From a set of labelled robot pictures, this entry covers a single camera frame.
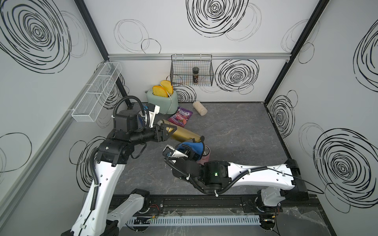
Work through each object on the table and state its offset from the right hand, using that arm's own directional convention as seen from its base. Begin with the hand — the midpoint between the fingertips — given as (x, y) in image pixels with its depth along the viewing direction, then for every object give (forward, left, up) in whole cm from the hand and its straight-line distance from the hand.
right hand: (181, 148), depth 64 cm
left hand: (+5, +4, +8) cm, 10 cm away
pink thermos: (0, -11, -11) cm, 16 cm away
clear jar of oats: (+43, -11, -23) cm, 50 cm away
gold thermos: (+4, -1, +5) cm, 6 cm away
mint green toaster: (+41, +13, -15) cm, 46 cm away
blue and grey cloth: (+1, -7, 0) cm, 7 cm away
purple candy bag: (+38, +5, -25) cm, 45 cm away
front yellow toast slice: (+46, +19, -7) cm, 50 cm away
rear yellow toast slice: (+51, +14, -7) cm, 54 cm away
